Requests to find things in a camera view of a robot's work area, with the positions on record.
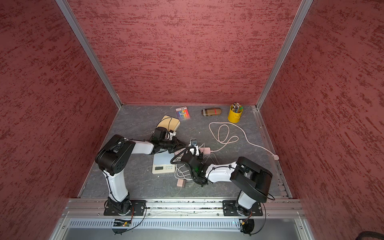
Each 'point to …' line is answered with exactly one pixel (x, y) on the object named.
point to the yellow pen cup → (234, 114)
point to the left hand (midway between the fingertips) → (185, 147)
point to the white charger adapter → (197, 153)
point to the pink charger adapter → (181, 182)
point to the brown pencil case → (207, 112)
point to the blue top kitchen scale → (162, 164)
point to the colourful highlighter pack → (183, 113)
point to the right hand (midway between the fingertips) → (190, 150)
